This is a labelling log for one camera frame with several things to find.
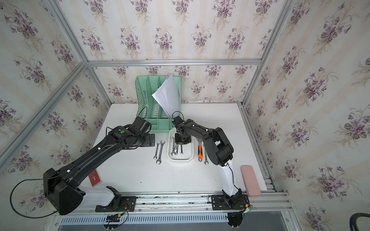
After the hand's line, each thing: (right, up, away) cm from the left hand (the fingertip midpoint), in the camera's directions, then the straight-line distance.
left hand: (149, 142), depth 79 cm
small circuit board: (-16, -37, -7) cm, 41 cm away
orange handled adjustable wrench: (+30, -8, +14) cm, 34 cm away
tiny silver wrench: (+18, -8, +14) cm, 24 cm away
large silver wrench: (+4, -13, +9) cm, 17 cm away
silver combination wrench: (+33, -14, +9) cm, 37 cm away
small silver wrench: (+1, -12, +11) cm, 16 cm away
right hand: (+17, -4, +18) cm, 25 cm away
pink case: (+57, -23, -1) cm, 61 cm away
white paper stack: (+8, +28, +14) cm, 32 cm away
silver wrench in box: (+14, -7, +14) cm, 21 cm away
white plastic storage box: (+22, -7, +14) cm, 27 cm away
